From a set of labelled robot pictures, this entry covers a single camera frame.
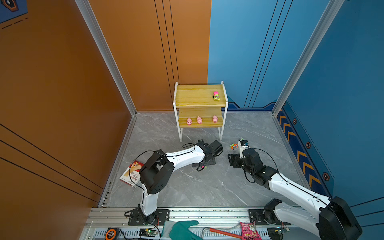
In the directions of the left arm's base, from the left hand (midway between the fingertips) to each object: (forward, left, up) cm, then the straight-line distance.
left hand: (206, 161), depth 90 cm
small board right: (-33, -35, -3) cm, 48 cm away
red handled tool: (-35, -6, -3) cm, 36 cm away
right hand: (0, -14, +7) cm, 15 cm away
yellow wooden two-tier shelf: (+17, +5, +29) cm, 34 cm away
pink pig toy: (+19, +11, +15) cm, 26 cm away
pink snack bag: (-35, -19, -1) cm, 39 cm away
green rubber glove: (-34, +13, -2) cm, 37 cm away
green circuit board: (-35, +29, -5) cm, 46 cm away
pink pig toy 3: (+21, -5, +15) cm, 26 cm away
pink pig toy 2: (+20, +5, +15) cm, 25 cm away
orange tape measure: (-36, +45, -1) cm, 57 cm away
